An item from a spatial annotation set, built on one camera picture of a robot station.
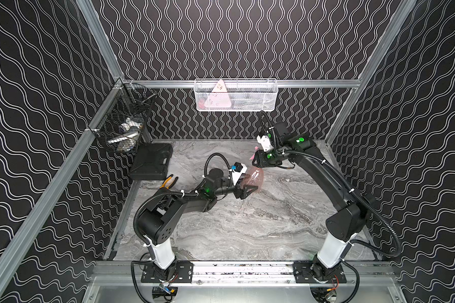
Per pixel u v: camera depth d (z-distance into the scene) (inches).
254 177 30.8
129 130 33.8
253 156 30.5
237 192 30.3
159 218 18.8
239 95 51.4
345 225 18.1
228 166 29.3
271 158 26.5
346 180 42.0
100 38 30.1
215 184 28.2
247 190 30.1
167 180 39.6
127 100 38.4
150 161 40.5
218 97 35.4
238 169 29.3
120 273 30.0
